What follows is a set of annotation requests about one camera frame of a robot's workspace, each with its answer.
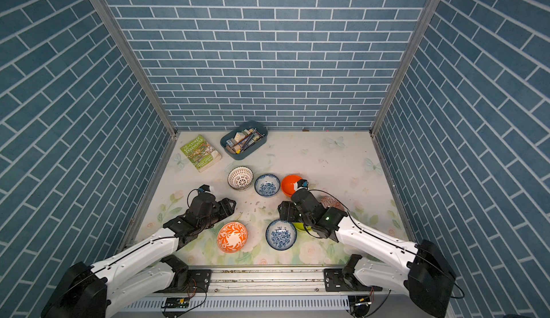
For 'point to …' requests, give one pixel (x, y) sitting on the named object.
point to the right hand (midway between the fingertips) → (286, 209)
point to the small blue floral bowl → (267, 185)
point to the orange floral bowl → (232, 237)
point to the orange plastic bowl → (288, 184)
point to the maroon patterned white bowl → (240, 177)
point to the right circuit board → (359, 304)
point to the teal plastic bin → (239, 142)
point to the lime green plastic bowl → (300, 227)
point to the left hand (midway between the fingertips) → (236, 206)
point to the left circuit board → (176, 302)
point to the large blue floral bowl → (281, 234)
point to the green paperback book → (200, 153)
